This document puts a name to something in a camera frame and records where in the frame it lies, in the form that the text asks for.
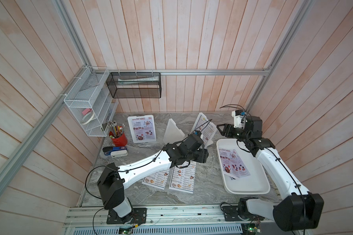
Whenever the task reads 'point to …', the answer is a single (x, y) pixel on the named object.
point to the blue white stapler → (117, 152)
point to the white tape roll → (87, 118)
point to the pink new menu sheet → (143, 128)
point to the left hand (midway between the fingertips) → (202, 156)
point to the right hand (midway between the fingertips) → (220, 125)
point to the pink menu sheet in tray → (232, 165)
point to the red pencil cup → (116, 133)
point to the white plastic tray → (258, 182)
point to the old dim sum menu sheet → (183, 179)
